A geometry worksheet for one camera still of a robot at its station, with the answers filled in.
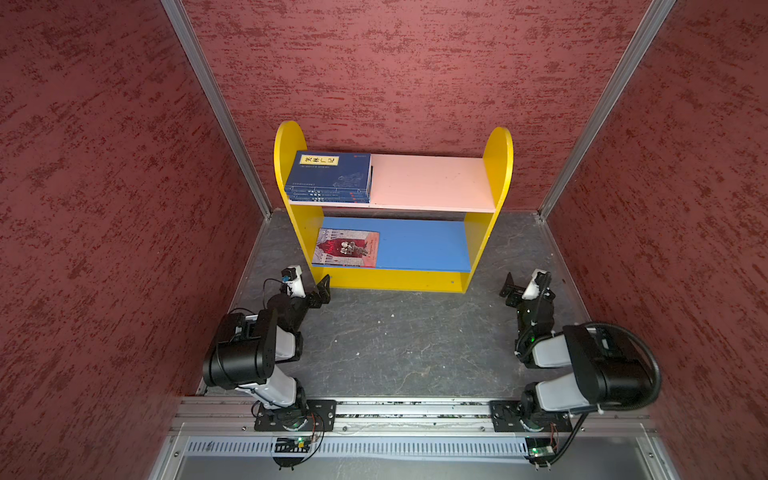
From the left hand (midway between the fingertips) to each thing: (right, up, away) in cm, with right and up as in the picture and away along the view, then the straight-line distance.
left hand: (316, 279), depth 91 cm
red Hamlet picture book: (+7, +10, -1) cm, 12 cm away
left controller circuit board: (-1, -38, -20) cm, 43 cm away
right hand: (+64, 0, -2) cm, 64 cm away
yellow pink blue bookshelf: (+40, +23, +30) cm, 55 cm away
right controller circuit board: (+60, -38, -20) cm, 74 cm away
